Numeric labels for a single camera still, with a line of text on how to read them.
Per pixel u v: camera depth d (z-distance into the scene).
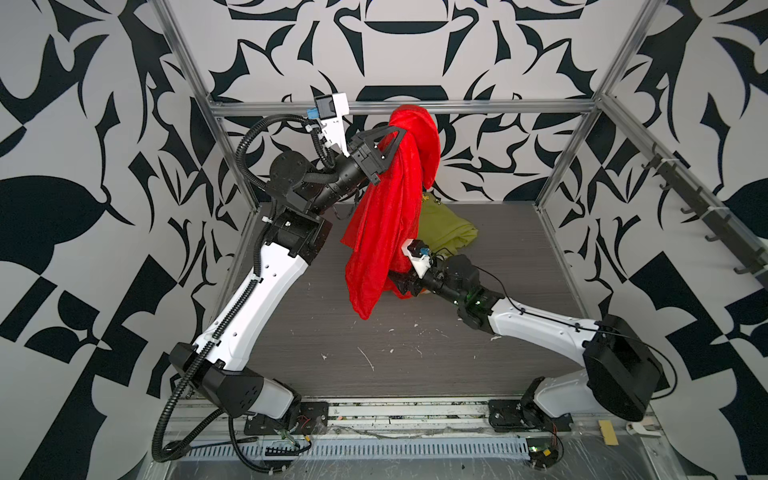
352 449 0.71
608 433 0.72
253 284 0.42
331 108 0.43
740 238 0.54
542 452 0.71
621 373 0.43
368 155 0.45
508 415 0.74
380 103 1.36
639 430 0.71
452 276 0.61
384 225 0.60
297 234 0.46
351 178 0.47
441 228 1.05
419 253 0.65
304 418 0.73
